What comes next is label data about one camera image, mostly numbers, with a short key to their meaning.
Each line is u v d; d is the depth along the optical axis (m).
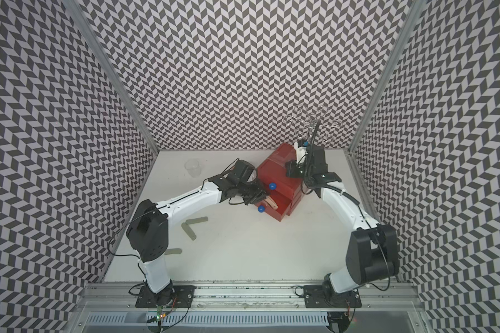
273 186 0.81
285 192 0.81
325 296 0.66
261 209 0.83
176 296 0.71
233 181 0.68
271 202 0.89
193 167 1.08
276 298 0.75
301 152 0.75
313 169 0.64
